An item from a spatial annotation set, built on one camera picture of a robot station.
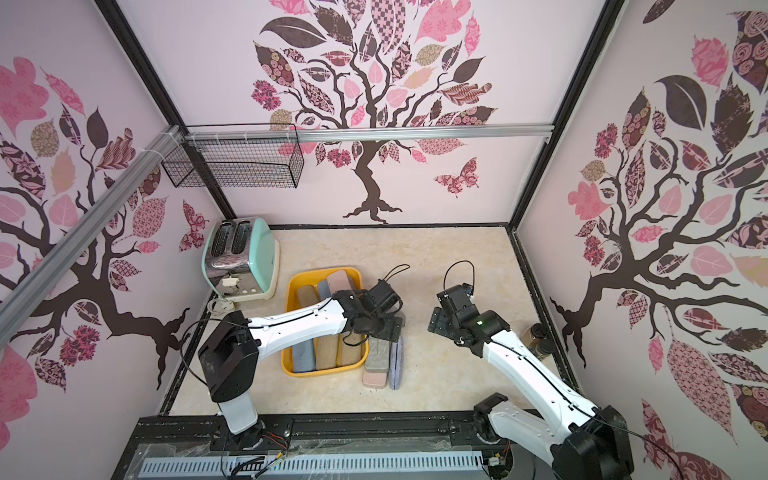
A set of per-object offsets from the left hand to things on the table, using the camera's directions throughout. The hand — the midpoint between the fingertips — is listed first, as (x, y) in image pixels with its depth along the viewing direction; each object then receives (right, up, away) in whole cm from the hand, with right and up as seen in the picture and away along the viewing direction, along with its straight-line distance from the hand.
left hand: (386, 334), depth 84 cm
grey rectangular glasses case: (-2, -5, -3) cm, 6 cm away
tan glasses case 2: (-17, -5, 0) cm, 18 cm away
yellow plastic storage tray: (-26, +16, +14) cm, 34 cm away
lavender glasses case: (+3, -7, -4) cm, 9 cm away
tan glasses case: (-27, +9, +14) cm, 32 cm away
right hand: (+16, +4, -2) cm, 17 cm away
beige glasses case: (-10, -4, +1) cm, 11 cm away
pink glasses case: (-16, +14, +13) cm, 25 cm away
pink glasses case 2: (-3, -11, -4) cm, 12 cm away
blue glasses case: (-21, +11, +14) cm, 27 cm away
